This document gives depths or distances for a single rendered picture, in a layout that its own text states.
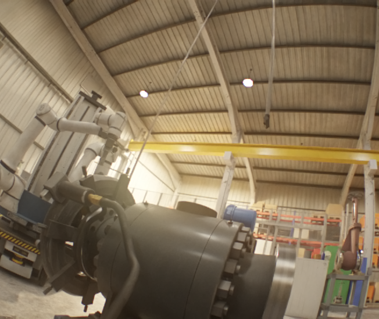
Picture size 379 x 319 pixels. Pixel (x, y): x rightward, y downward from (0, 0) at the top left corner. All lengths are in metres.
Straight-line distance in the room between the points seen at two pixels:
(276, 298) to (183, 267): 0.34
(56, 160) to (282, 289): 1.98
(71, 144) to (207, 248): 1.72
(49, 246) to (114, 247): 0.35
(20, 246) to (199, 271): 1.39
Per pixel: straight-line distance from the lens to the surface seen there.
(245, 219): 1.23
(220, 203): 8.98
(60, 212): 1.10
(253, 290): 0.87
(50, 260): 1.15
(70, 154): 2.19
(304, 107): 10.21
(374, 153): 9.82
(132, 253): 0.71
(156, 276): 0.82
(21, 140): 1.79
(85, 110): 2.34
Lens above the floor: 0.67
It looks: 25 degrees up
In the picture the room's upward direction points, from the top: 18 degrees clockwise
